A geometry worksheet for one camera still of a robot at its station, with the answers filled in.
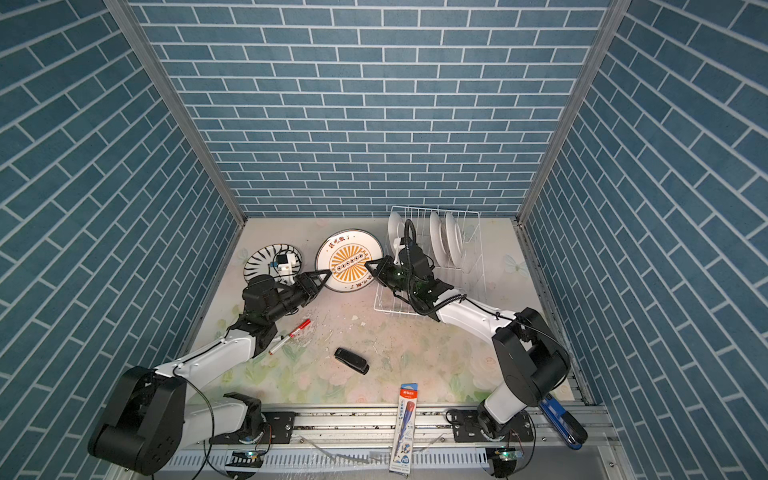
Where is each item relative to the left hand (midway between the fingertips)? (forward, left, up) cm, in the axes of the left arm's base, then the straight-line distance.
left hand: (332, 275), depth 80 cm
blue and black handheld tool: (-33, -59, -17) cm, 70 cm away
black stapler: (-18, -5, -16) cm, 24 cm away
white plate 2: (+23, -18, -6) cm, 30 cm away
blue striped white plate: (+20, +32, -20) cm, 43 cm away
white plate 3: (+18, -32, -5) cm, 37 cm away
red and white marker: (-5, +10, -19) cm, 22 cm away
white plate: (+7, -3, +1) cm, 8 cm away
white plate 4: (+17, -37, -5) cm, 41 cm away
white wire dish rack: (+10, -43, -18) cm, 47 cm away
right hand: (+3, -8, +2) cm, 9 cm away
